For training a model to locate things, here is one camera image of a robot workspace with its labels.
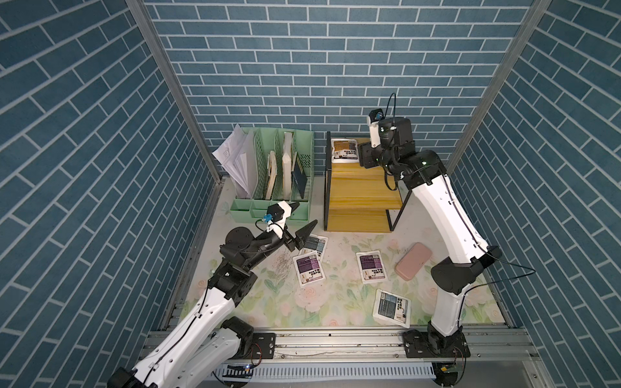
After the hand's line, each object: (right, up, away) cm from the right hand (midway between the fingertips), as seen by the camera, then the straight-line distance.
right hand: (373, 145), depth 73 cm
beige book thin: (-36, -7, +21) cm, 42 cm away
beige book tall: (-29, -4, +20) cm, 36 cm away
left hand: (-18, -21, -9) cm, 29 cm away
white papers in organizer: (-47, 0, +15) cm, 49 cm away
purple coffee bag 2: (+3, -43, +18) cm, 46 cm away
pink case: (+21, -39, +21) cm, 49 cm away
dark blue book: (-26, -8, +32) cm, 42 cm away
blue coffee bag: (-20, -35, +23) cm, 46 cm away
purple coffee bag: (-21, -42, +16) cm, 50 cm away
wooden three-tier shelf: (-3, -17, +14) cm, 22 cm away
